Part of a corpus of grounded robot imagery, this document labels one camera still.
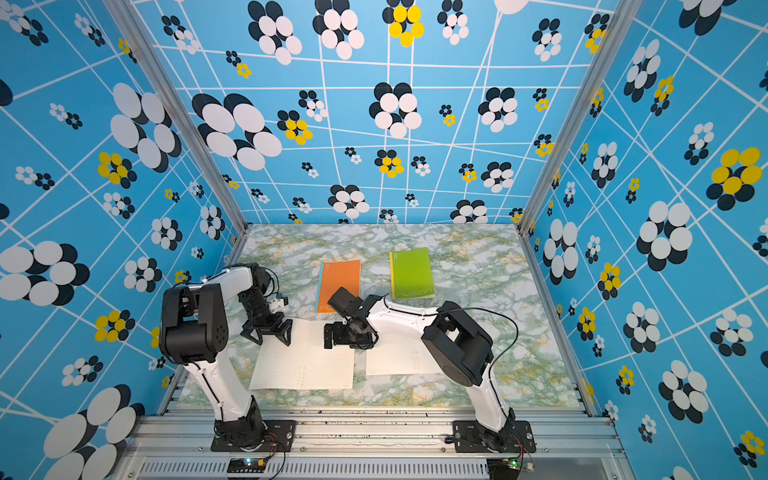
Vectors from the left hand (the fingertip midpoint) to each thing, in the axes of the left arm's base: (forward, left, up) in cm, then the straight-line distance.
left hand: (277, 339), depth 90 cm
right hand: (-2, -20, +1) cm, 20 cm away
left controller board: (-31, +1, -3) cm, 31 cm away
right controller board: (-31, -62, -1) cm, 69 cm away
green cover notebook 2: (-8, -10, 0) cm, 13 cm away
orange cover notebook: (+24, -13, -2) cm, 27 cm away
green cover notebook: (+25, -41, 0) cm, 48 cm away
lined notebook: (-4, -38, 0) cm, 38 cm away
